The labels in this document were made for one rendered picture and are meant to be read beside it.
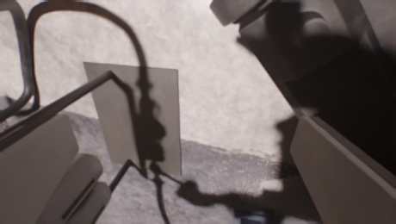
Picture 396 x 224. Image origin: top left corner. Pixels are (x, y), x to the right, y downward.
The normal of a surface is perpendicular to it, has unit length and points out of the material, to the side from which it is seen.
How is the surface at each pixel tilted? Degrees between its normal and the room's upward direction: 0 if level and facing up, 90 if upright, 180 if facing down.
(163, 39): 0
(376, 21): 0
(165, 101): 0
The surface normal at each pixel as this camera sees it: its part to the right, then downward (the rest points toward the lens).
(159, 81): -0.20, 0.50
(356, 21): 0.38, 0.01
